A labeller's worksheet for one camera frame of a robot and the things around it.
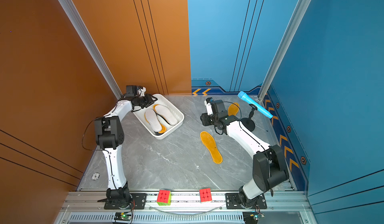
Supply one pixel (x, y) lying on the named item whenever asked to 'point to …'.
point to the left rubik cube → (164, 197)
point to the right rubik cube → (205, 195)
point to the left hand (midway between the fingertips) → (157, 97)
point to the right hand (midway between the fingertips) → (204, 116)
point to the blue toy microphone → (244, 96)
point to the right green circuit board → (252, 217)
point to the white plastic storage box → (161, 100)
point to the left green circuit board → (120, 216)
